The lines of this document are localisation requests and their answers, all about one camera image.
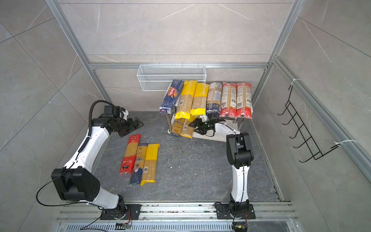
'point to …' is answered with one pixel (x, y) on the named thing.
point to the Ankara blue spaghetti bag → (137, 173)
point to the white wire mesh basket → (155, 78)
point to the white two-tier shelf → (224, 128)
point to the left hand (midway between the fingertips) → (137, 123)
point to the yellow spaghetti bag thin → (149, 171)
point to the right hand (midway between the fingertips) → (191, 126)
